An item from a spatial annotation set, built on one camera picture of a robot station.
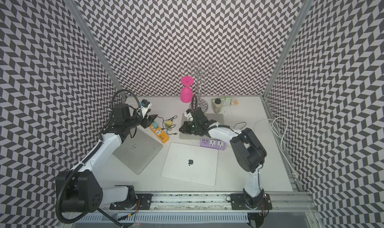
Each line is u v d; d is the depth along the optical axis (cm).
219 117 106
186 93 89
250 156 49
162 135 94
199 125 72
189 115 84
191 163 85
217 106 105
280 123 102
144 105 70
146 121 72
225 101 108
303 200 76
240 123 88
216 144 91
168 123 101
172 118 99
